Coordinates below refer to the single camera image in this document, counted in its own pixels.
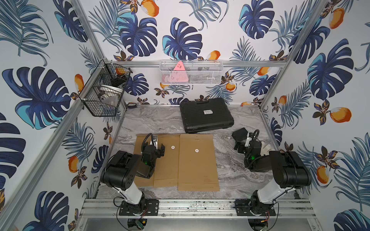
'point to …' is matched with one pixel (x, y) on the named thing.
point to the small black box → (240, 134)
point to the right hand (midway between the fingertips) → (244, 141)
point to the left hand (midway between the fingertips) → (153, 141)
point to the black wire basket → (102, 95)
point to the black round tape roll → (132, 105)
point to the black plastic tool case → (205, 114)
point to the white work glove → (265, 149)
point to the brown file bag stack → (197, 171)
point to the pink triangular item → (178, 74)
